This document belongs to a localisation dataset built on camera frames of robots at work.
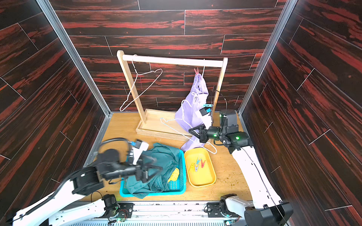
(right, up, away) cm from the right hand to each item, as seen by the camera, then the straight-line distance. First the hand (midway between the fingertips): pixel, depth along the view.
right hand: (193, 129), depth 69 cm
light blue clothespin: (+5, -22, +22) cm, 31 cm away
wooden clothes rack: (-22, +3, +46) cm, 51 cm away
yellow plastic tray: (+6, -27, +19) cm, 34 cm away
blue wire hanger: (-20, +5, +42) cm, 47 cm away
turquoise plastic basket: (-9, -35, +13) cm, 39 cm away
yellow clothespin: (+1, -25, +20) cm, 32 cm away
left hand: (-15, -15, -12) cm, 24 cm away
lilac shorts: (0, +9, +43) cm, 44 cm away
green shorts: (-14, -16, +11) cm, 24 cm away
